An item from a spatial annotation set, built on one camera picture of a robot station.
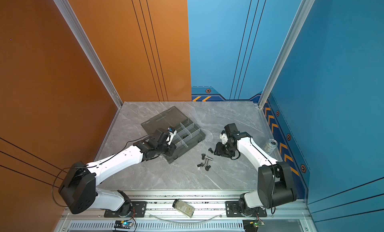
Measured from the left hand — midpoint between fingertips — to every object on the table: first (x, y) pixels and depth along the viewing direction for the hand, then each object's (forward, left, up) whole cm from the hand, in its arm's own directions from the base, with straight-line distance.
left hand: (175, 145), depth 86 cm
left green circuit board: (-37, +23, -12) cm, 45 cm away
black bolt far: (+2, -21, -9) cm, 23 cm away
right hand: (-3, -24, -3) cm, 24 cm away
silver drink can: (-2, -53, +5) cm, 53 cm away
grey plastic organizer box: (+14, -3, -7) cm, 16 cm away
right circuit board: (-37, -39, -11) cm, 55 cm away
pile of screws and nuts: (-3, -17, -8) cm, 19 cm away
